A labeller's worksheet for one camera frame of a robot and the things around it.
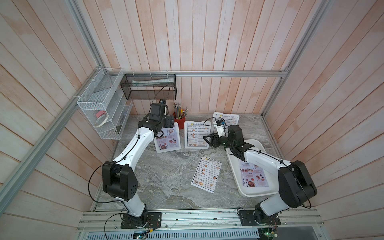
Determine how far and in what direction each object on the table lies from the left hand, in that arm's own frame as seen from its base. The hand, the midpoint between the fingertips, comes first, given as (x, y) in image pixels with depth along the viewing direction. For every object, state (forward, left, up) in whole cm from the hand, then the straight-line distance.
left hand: (165, 119), depth 86 cm
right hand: (-7, -24, -6) cm, 26 cm away
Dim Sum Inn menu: (-2, -18, -10) cm, 21 cm away
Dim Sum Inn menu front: (-24, -25, -23) cm, 42 cm away
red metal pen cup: (+1, -9, -4) cm, 9 cm away
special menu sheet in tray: (-25, -52, -22) cm, 62 cm away
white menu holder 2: (-3, -12, -12) cm, 17 cm away
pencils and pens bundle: (+16, -7, -10) cm, 20 cm away
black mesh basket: (+27, +14, +4) cm, 31 cm away
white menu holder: (-1, -6, -3) cm, 7 cm away
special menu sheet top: (-5, -1, -13) cm, 14 cm away
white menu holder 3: (+8, -37, -2) cm, 38 cm away
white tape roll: (-4, +35, +3) cm, 36 cm away
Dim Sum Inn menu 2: (+6, -40, -6) cm, 41 cm away
